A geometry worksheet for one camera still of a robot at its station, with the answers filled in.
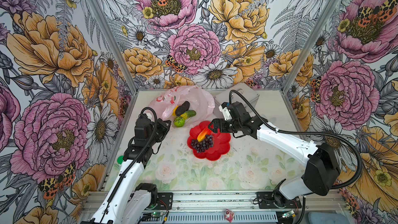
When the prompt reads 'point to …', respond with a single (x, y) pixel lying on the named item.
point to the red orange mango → (205, 131)
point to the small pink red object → (229, 215)
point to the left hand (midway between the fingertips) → (172, 124)
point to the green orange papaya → (188, 114)
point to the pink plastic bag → (162, 102)
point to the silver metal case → (252, 96)
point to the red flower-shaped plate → (221, 142)
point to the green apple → (179, 121)
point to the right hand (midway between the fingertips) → (215, 130)
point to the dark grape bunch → (203, 145)
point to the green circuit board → (153, 214)
